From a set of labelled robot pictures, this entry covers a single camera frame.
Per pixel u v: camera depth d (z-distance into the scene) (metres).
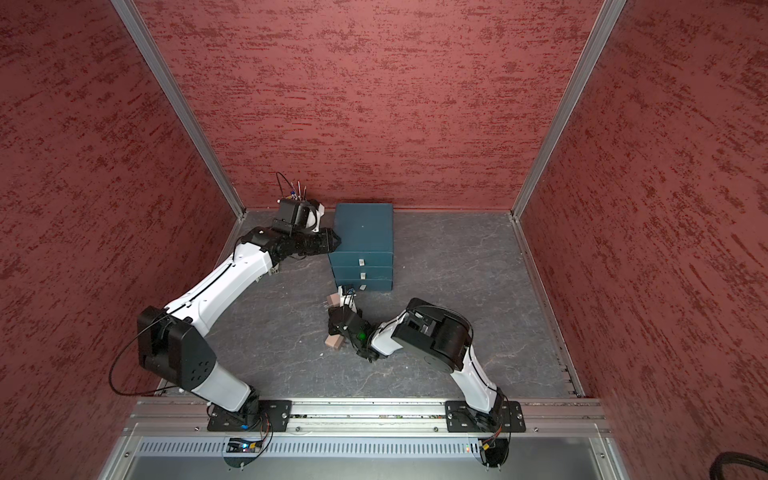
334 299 0.93
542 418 0.76
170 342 0.45
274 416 0.74
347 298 0.83
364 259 0.83
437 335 0.53
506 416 0.69
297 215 0.64
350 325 0.71
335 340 0.85
